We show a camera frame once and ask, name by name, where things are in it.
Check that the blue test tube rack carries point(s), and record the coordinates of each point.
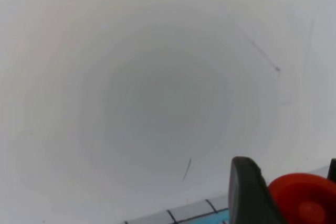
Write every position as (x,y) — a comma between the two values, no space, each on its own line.
(221,216)

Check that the white black-grid cloth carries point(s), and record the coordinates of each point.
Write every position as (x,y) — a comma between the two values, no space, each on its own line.
(199,208)

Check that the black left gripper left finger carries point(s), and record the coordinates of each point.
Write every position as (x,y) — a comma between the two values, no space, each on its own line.
(249,199)

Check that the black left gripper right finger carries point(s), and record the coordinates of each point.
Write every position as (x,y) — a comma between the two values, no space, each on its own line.
(332,171)

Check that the clear tube with red cap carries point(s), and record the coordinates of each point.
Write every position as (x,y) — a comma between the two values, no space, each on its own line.
(304,198)

